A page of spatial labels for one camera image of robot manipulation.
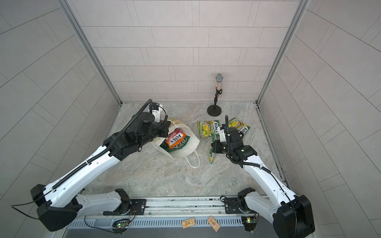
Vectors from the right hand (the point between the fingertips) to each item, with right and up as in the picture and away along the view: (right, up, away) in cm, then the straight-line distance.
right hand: (211, 144), depth 80 cm
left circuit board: (-42, -33, -15) cm, 56 cm away
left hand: (-18, +13, -11) cm, 25 cm away
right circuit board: (+17, -34, -12) cm, 40 cm away
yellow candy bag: (+1, -5, 0) cm, 5 cm away
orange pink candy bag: (-21, +2, +10) cm, 23 cm away
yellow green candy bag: (+1, +7, +19) cm, 20 cm away
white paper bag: (-12, -5, +1) cm, 13 cm away
